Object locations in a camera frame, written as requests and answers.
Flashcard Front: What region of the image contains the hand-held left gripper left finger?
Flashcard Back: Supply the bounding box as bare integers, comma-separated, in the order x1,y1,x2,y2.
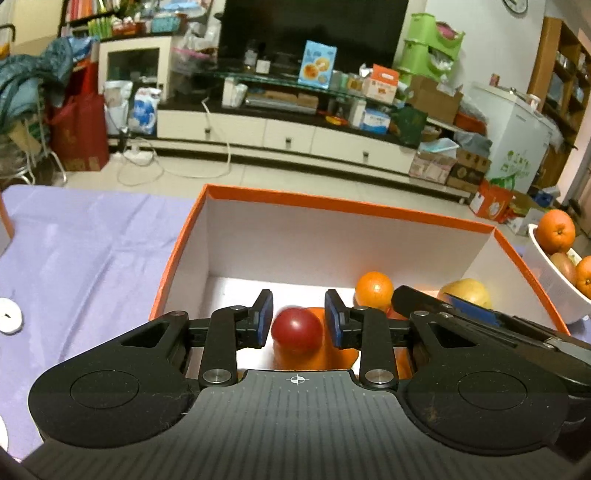
119,290,274,388

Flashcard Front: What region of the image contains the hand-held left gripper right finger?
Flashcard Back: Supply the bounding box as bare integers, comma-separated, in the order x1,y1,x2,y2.
324,290,468,391

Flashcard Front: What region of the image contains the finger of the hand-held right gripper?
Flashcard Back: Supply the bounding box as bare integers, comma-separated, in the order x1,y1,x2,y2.
392,285,573,370
450,296,568,342

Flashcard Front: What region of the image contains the large yellow pomelo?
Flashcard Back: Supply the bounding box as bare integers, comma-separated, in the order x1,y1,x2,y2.
438,278,492,310

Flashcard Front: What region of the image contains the red cherry tomato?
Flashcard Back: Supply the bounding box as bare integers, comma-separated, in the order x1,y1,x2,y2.
271,307,324,355

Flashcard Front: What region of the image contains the large orange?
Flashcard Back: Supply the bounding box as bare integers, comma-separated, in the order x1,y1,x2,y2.
575,256,591,298
276,307,361,371
536,209,577,254

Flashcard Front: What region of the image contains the orange cardboard box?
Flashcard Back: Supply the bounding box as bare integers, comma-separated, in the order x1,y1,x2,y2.
149,184,571,372

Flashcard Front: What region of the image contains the white perforated basket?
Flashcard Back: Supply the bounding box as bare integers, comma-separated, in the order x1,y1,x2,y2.
526,224,591,324

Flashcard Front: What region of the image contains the brown kiwi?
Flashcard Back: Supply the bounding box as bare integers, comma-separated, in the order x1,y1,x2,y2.
549,251,578,284

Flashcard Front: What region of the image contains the white chest freezer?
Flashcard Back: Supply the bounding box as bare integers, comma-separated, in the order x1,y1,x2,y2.
471,82,555,195

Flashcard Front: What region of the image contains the dark green bag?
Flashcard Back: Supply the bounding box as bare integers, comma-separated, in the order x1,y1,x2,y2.
392,106,428,146

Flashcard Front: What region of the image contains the purple printed tablecloth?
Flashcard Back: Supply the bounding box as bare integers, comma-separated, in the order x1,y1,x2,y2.
0,185,204,462

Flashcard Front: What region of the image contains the blue white tissue box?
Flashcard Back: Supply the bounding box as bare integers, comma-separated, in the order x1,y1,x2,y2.
360,110,392,134

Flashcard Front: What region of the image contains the white TV stand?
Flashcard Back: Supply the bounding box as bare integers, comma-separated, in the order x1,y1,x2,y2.
157,69,419,174

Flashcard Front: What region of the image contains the brown cardboard box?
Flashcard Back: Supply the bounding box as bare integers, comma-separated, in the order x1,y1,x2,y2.
406,74,462,124

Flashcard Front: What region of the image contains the orange white carton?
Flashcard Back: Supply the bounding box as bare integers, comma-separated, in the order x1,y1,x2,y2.
362,65,400,104

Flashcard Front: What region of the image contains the blue white plastic bag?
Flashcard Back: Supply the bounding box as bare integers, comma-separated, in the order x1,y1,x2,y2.
129,88,160,134

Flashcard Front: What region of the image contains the wooden shelf unit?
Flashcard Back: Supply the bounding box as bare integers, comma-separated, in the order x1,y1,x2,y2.
529,16,591,153

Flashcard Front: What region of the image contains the white round disc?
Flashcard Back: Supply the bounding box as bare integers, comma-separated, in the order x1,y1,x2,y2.
0,298,24,335

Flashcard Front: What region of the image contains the green plastic shelf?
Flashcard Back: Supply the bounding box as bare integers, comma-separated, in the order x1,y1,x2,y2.
394,13,465,86

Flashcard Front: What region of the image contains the blue snack box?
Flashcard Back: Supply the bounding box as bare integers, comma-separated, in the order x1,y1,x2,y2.
298,40,338,90

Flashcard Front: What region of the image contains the red bag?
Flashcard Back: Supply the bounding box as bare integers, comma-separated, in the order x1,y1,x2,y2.
48,95,109,172

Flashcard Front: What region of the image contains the white glass-door cabinet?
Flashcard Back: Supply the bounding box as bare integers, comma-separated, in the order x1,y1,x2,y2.
98,36,174,134

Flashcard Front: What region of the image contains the black television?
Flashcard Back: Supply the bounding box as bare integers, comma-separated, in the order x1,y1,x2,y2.
217,0,409,72

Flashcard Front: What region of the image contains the pile of blue clothes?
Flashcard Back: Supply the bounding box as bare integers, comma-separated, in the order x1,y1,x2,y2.
0,37,75,134

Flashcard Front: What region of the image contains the bookshelf with books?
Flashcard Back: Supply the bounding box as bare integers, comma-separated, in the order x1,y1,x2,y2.
65,0,153,38

